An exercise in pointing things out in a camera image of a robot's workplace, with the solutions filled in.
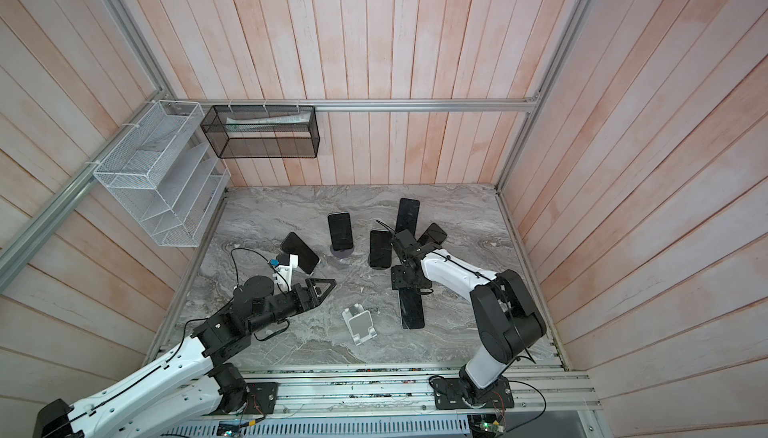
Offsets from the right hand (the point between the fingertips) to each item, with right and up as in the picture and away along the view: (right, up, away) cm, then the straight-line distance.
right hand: (405, 280), depth 92 cm
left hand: (-21, +1, -20) cm, 29 cm away
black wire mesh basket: (-50, +50, +12) cm, 72 cm away
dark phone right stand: (+10, +14, +3) cm, 18 cm away
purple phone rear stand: (+1, +21, +6) cm, 21 cm away
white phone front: (+1, -7, -6) cm, 9 cm away
